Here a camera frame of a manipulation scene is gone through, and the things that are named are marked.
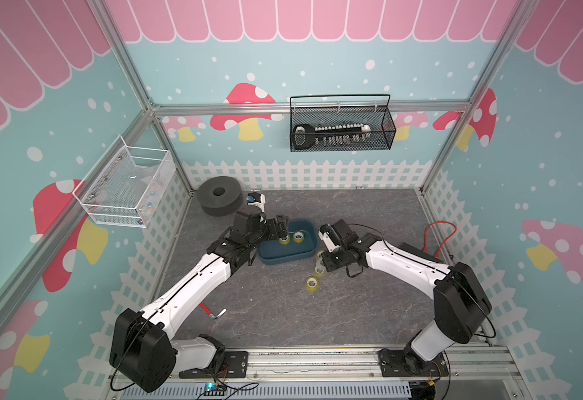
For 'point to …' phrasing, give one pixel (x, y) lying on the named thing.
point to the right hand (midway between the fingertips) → (326, 259)
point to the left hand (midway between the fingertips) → (277, 223)
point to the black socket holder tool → (306, 136)
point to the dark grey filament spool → (220, 195)
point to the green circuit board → (214, 389)
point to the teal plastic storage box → (272, 252)
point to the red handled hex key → (209, 312)
